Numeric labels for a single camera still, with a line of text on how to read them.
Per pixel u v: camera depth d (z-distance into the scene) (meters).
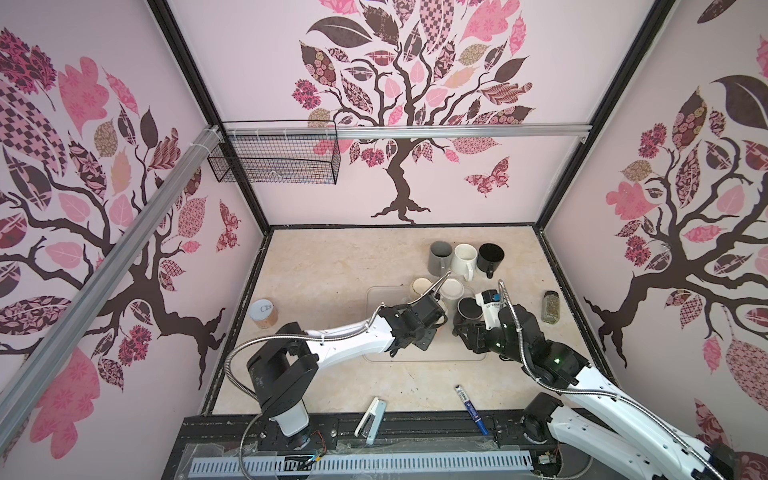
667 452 0.42
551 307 0.92
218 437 0.75
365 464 0.70
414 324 0.63
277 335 0.43
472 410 0.76
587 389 0.49
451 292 0.92
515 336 0.55
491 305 0.68
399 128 0.93
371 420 0.74
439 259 0.98
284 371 0.44
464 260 1.02
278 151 0.95
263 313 0.90
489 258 0.98
